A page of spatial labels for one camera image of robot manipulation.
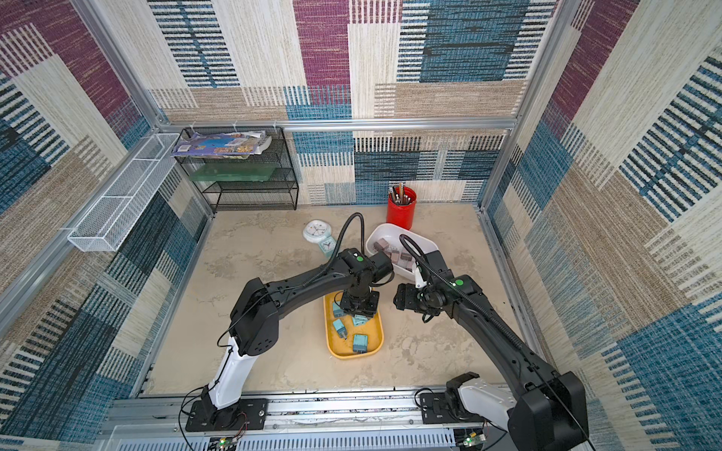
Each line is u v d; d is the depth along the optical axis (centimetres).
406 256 102
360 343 83
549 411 38
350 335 87
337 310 89
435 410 73
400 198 102
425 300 67
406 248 60
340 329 85
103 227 70
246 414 73
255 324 50
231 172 94
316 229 110
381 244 105
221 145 82
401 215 108
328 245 105
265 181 96
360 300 73
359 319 83
